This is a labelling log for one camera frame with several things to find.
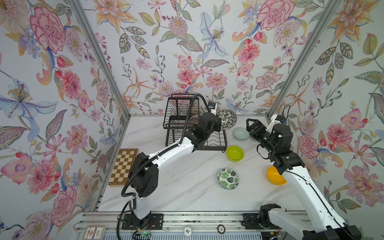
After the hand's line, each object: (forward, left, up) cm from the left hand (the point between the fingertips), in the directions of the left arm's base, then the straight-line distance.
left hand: (220, 116), depth 79 cm
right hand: (-7, -14, +2) cm, 16 cm away
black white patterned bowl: (0, -4, -2) cm, 5 cm away
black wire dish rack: (+36, +24, -31) cm, 53 cm away
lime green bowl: (-6, -12, -28) cm, 31 cm away
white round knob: (-48, +18, -23) cm, 57 cm away
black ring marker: (-47, +2, -29) cm, 55 cm away
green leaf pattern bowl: (-23, -6, -29) cm, 37 cm away
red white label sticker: (-48, +61, -29) cm, 83 cm away
